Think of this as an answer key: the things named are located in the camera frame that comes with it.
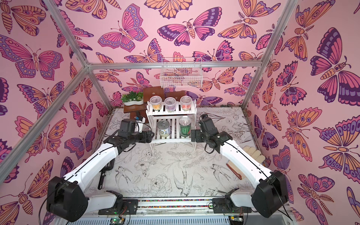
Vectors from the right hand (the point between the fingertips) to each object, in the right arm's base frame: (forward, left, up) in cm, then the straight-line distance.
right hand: (196, 133), depth 81 cm
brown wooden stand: (+22, +39, -5) cm, 46 cm away
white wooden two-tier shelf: (+9, +15, -6) cm, 18 cm away
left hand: (+2, +28, -1) cm, 28 cm away
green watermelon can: (+4, +7, +5) cm, 9 cm away
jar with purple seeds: (+10, +15, +15) cm, 23 cm away
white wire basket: (+46, +11, +7) cm, 48 cm away
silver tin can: (+2, +19, +2) cm, 19 cm away
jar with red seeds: (+10, +6, +15) cm, 20 cm away
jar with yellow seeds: (+12, +23, +15) cm, 30 cm away
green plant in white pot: (+26, +44, +3) cm, 51 cm away
